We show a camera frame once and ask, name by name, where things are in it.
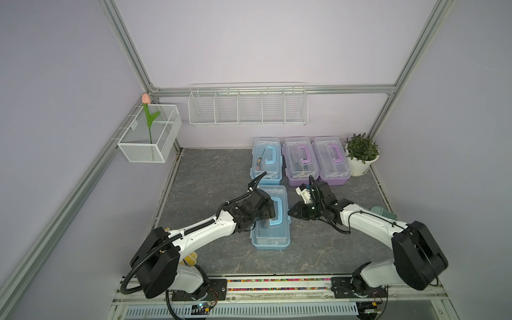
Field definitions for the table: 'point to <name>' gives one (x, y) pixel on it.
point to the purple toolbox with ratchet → (300, 160)
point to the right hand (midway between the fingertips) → (288, 212)
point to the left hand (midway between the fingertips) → (266, 211)
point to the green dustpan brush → (380, 210)
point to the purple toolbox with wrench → (330, 160)
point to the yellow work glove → (190, 259)
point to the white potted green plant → (360, 151)
